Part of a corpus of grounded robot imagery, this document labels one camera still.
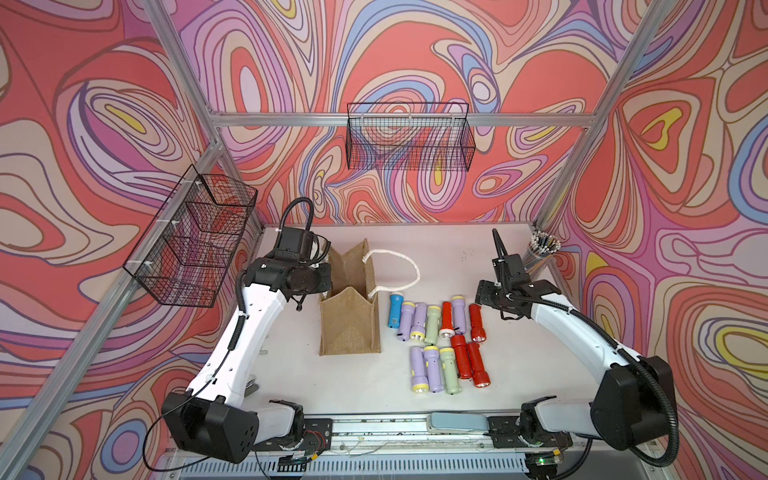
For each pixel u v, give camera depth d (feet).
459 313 3.05
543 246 2.96
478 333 2.90
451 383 2.63
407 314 3.00
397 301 3.11
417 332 2.90
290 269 1.68
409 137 3.15
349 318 2.57
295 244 1.84
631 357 1.40
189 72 2.56
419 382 2.58
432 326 2.96
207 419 1.21
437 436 2.46
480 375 2.64
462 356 2.75
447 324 2.97
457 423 2.32
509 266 2.16
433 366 2.70
